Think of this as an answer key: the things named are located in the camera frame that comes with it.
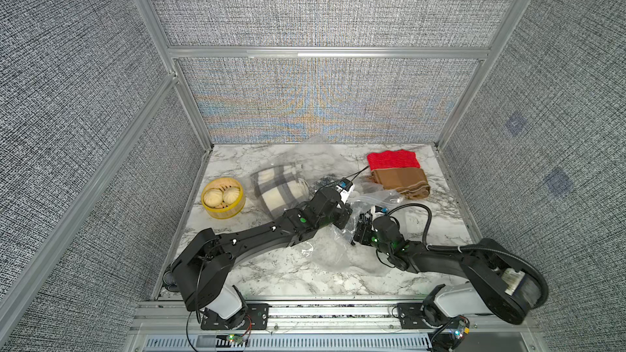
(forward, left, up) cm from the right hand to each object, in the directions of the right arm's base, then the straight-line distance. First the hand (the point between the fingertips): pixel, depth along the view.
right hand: (356, 222), depth 90 cm
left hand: (0, +2, +13) cm, 13 cm away
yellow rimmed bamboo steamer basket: (+5, +50, 0) cm, 50 cm away
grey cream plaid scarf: (+13, +28, +4) cm, 32 cm away
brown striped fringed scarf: (+17, -24, +1) cm, 30 cm away
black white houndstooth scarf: (0, +3, +10) cm, 10 cm away
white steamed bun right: (+11, +48, +2) cm, 49 cm away
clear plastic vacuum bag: (-10, +9, 0) cm, 14 cm away
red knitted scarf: (+34, -22, -4) cm, 40 cm away
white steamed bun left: (+10, +55, +2) cm, 56 cm away
